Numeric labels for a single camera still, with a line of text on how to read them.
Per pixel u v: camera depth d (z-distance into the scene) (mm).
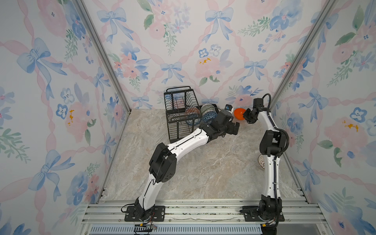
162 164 510
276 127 707
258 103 925
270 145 692
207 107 1134
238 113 1118
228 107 731
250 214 732
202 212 753
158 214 736
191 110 999
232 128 746
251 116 965
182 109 1065
